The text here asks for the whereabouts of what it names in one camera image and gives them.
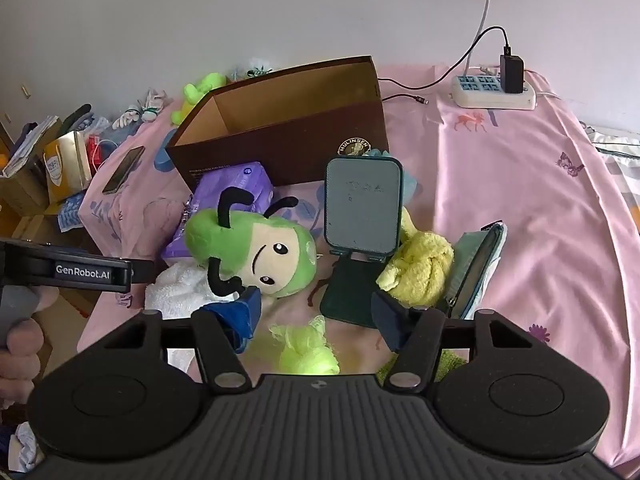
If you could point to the dark green cloth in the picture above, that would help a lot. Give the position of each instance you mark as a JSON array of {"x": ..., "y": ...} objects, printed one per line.
[{"x": 75, "y": 116}]

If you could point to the blue patterned cloth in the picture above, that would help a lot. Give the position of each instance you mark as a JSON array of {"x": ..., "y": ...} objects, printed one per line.
[{"x": 70, "y": 212}]

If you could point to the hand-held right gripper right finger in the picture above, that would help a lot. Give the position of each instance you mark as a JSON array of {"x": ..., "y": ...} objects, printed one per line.
[{"x": 390, "y": 322}]

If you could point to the white power strip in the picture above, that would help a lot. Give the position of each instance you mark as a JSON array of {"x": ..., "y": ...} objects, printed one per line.
[{"x": 480, "y": 95}]

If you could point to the brown cardboard box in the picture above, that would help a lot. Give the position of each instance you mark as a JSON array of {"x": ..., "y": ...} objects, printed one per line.
[{"x": 300, "y": 130}]

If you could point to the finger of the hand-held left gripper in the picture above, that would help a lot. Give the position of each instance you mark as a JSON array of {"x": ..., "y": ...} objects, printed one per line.
[{"x": 144, "y": 270}]

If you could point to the red packet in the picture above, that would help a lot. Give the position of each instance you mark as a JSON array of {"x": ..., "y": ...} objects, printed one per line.
[{"x": 97, "y": 150}]

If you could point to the blue glasses case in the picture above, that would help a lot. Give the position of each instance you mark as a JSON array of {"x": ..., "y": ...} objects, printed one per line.
[{"x": 164, "y": 159}]

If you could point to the striped cloth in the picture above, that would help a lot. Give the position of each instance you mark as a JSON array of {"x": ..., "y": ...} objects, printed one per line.
[{"x": 615, "y": 160}]

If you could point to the person's left hand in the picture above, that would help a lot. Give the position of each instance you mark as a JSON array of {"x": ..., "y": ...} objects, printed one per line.
[{"x": 22, "y": 355}]

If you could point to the pink bedsheet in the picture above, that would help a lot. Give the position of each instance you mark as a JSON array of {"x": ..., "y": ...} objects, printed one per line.
[{"x": 525, "y": 210}]

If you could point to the yellow-green plush toy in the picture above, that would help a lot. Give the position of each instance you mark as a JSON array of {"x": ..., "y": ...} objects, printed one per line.
[
  {"x": 420, "y": 260},
  {"x": 305, "y": 350}
]

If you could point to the green towel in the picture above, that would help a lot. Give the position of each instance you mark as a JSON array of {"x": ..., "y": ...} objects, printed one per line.
[{"x": 452, "y": 362}]

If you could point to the black smartphone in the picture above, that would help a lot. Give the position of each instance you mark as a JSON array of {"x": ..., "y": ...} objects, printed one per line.
[{"x": 124, "y": 169}]

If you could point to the black charger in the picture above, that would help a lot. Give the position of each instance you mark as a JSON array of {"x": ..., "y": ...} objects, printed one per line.
[{"x": 512, "y": 72}]

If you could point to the green plush toy black antennae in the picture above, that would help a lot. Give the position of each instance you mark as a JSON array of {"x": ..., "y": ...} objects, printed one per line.
[{"x": 210, "y": 235}]

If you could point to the white fluffy plush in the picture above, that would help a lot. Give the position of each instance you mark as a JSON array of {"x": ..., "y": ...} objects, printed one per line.
[{"x": 175, "y": 285}]

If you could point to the purple tissue pack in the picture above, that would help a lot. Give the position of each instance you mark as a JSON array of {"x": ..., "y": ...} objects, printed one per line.
[{"x": 235, "y": 177}]

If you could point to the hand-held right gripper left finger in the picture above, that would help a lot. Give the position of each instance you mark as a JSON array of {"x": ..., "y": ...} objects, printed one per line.
[{"x": 245, "y": 315}]

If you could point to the stack of papers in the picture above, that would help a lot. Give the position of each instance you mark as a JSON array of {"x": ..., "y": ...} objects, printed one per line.
[{"x": 30, "y": 145}]

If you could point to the green and yellow plush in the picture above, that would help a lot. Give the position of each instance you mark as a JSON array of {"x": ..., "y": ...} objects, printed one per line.
[{"x": 200, "y": 87}]

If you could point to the pile of cardboard boxes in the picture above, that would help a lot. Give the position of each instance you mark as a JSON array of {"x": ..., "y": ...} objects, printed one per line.
[{"x": 25, "y": 200}]

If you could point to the teal zip pouch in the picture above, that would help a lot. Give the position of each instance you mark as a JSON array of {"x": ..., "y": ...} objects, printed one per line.
[{"x": 475, "y": 260}]

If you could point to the white glove bundle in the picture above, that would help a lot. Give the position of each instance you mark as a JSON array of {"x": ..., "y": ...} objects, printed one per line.
[
  {"x": 151, "y": 105},
  {"x": 125, "y": 117}
]

